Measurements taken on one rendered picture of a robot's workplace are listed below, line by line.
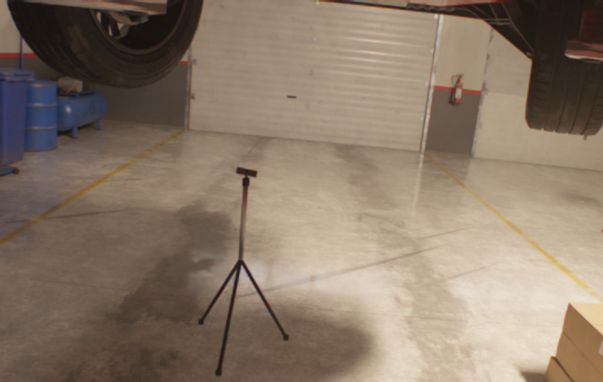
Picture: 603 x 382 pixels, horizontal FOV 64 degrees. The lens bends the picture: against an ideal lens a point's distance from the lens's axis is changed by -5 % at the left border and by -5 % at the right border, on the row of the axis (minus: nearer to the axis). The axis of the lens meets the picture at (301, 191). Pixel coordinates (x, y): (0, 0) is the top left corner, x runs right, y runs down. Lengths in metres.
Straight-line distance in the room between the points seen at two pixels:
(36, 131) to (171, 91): 3.05
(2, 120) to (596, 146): 9.60
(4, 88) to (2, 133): 0.50
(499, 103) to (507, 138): 0.67
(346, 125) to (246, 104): 1.82
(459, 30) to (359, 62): 1.82
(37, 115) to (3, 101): 0.95
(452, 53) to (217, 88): 4.17
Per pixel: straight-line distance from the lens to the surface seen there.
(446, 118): 9.39
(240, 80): 9.14
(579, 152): 10.53
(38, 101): 7.01
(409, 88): 9.25
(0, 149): 6.30
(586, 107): 1.74
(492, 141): 9.78
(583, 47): 1.18
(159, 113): 9.41
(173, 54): 2.05
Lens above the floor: 1.42
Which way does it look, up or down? 15 degrees down
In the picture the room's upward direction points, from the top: 6 degrees clockwise
